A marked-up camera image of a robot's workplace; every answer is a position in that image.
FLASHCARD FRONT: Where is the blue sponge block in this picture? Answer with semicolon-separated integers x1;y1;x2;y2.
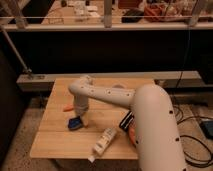
68;117;83;130

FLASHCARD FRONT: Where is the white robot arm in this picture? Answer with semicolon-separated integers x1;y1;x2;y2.
68;75;187;171

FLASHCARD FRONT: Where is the orange carrot toy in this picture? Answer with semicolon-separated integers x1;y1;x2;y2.
63;105;74;112

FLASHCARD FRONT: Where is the white squeeze bottle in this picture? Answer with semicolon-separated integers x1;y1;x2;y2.
88;128;117;163

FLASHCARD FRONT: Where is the translucent plastic cup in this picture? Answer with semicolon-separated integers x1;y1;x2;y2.
112;84;125;89

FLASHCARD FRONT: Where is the orange round plate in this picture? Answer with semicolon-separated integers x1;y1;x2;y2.
128;121;136;146

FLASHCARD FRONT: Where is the diagonal metal support rod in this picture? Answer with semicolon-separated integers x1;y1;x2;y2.
0;26;32;78

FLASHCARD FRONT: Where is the black object on shelf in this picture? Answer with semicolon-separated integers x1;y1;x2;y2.
121;9;144;23

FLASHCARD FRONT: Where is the black power adapter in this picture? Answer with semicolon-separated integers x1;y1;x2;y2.
200;121;213;140

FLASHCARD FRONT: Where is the red basket on shelf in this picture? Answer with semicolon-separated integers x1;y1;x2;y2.
144;3;185;22

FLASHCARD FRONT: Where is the black floor cable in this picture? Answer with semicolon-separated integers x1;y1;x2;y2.
173;105;213;169

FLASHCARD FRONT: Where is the grey metal shelf rail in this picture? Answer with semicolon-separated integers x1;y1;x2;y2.
3;22;213;32

